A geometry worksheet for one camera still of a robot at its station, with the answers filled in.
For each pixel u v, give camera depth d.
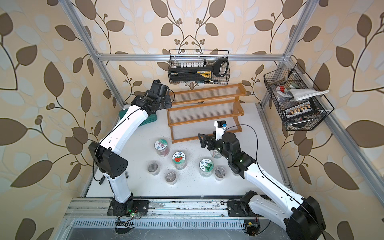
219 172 0.81
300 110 0.67
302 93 0.63
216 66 0.84
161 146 0.88
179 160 0.83
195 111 0.99
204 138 0.66
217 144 0.67
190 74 0.84
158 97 0.61
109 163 0.52
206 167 0.80
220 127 0.65
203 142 0.67
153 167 0.83
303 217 0.38
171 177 0.79
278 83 0.90
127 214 0.71
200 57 0.91
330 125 0.59
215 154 0.88
